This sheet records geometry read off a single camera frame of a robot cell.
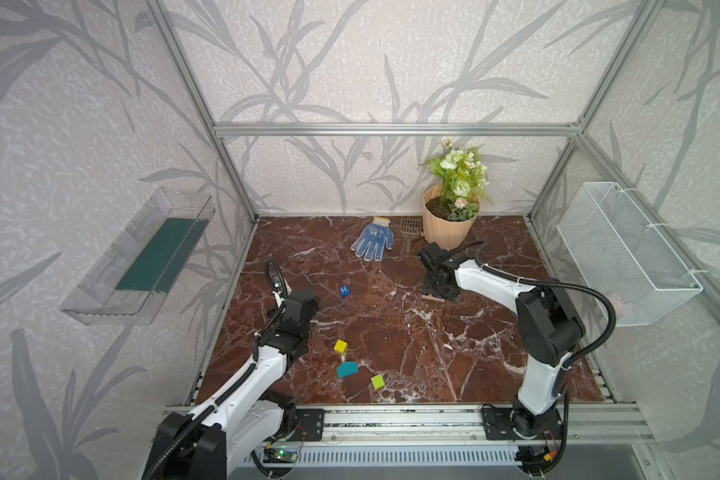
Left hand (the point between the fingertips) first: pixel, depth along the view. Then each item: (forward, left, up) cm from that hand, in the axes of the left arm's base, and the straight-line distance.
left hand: (299, 287), depth 86 cm
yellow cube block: (-14, -12, -9) cm, 21 cm away
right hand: (+7, -41, -7) cm, 42 cm away
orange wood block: (-2, -39, -3) cm, 39 cm away
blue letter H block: (+5, -12, -12) cm, 18 cm away
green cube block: (-23, -23, -11) cm, 34 cm away
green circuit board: (-39, 0, -12) cm, 41 cm away
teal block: (-20, -15, -10) cm, 27 cm away
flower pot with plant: (+31, -48, +4) cm, 57 cm away
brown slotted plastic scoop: (+33, -35, -11) cm, 50 cm away
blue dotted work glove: (+29, -20, -13) cm, 38 cm away
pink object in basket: (-10, -82, +10) cm, 83 cm away
